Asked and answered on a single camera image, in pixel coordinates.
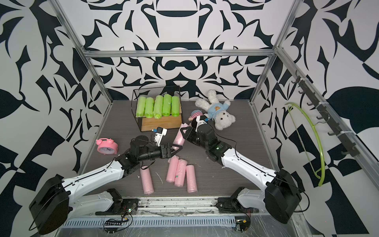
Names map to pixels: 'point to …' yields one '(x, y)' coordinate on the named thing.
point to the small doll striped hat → (195, 113)
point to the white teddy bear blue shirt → (217, 111)
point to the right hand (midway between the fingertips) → (181, 128)
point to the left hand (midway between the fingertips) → (179, 145)
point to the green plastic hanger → (301, 107)
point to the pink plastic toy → (106, 146)
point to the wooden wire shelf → (145, 124)
